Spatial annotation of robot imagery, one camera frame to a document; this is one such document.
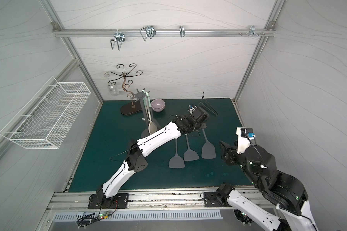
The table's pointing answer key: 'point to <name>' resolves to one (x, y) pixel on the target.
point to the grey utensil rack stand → (145, 133)
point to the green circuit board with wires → (86, 219)
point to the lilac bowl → (157, 105)
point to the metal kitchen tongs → (207, 105)
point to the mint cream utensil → (149, 105)
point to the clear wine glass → (113, 89)
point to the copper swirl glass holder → (132, 108)
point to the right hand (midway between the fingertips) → (229, 141)
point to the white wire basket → (44, 121)
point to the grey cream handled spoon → (152, 127)
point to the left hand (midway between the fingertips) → (206, 124)
